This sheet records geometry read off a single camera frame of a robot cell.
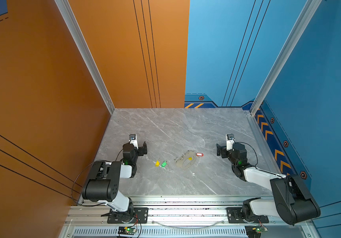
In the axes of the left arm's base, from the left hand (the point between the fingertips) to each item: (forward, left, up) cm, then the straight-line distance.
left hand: (137, 140), depth 94 cm
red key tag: (-5, -41, -7) cm, 41 cm away
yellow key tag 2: (-8, -34, -7) cm, 36 cm away
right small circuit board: (-46, -63, -7) cm, 78 cm away
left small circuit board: (-46, -1, -9) cm, 47 cm away
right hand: (-2, -55, +2) cm, 55 cm away
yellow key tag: (-12, -13, -7) cm, 19 cm away
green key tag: (-12, -17, -7) cm, 23 cm away
